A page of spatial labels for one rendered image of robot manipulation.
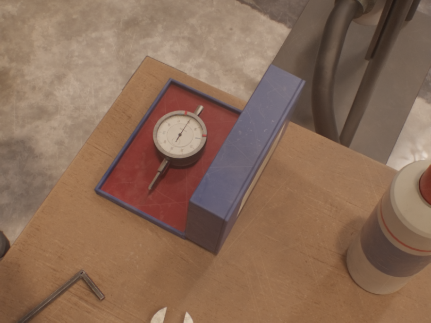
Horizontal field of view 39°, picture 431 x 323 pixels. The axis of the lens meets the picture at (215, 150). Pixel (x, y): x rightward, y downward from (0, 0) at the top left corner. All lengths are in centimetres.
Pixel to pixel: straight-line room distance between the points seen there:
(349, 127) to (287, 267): 55
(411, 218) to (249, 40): 92
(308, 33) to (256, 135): 83
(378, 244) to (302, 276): 12
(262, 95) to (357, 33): 82
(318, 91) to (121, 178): 30
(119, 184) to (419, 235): 33
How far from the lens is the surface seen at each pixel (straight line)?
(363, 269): 59
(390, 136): 125
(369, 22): 108
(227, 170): 53
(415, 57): 137
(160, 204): 64
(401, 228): 48
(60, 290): 63
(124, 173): 66
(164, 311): 61
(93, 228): 65
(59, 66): 134
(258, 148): 54
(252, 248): 63
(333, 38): 81
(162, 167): 63
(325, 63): 80
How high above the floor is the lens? 107
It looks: 63 degrees down
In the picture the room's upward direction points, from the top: straight up
